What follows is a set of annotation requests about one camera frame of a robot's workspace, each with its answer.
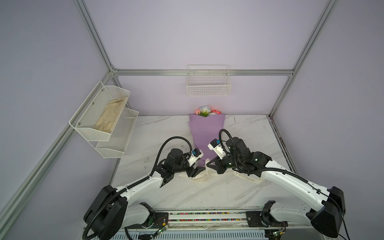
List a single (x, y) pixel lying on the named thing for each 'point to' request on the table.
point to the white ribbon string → (206, 177)
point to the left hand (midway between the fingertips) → (200, 163)
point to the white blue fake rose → (205, 110)
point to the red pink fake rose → (217, 112)
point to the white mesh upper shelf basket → (96, 118)
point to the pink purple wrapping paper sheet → (204, 128)
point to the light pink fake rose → (197, 111)
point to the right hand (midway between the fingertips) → (206, 164)
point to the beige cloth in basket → (107, 119)
